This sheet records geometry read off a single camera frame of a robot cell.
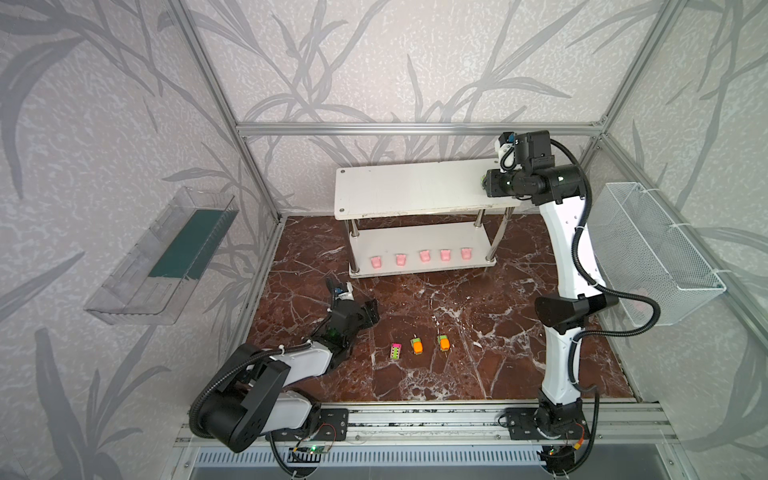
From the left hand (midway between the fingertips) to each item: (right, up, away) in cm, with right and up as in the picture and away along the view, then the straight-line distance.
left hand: (372, 295), depth 91 cm
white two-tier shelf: (+16, +26, +29) cm, 43 cm away
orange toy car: (+14, -13, -7) cm, 20 cm away
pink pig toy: (+1, +10, +5) cm, 11 cm away
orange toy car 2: (+21, -12, -6) cm, 25 cm away
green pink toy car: (+7, -14, -8) cm, 18 cm away
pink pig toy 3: (+17, +12, +8) cm, 22 cm away
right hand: (+33, +35, -13) cm, 50 cm away
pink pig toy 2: (+9, +10, +7) cm, 15 cm away
